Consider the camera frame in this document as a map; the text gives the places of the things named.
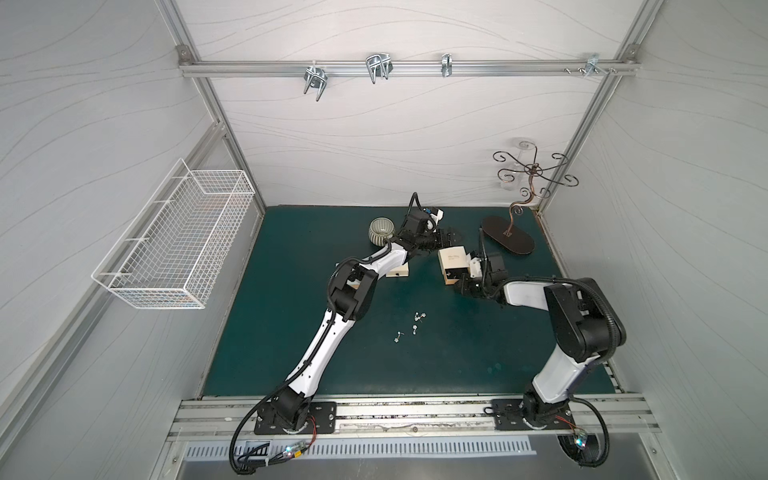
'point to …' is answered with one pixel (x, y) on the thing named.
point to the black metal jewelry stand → (498, 228)
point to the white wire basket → (178, 247)
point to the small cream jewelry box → (401, 271)
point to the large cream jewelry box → (454, 262)
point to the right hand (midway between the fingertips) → (458, 281)
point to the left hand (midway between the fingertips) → (462, 240)
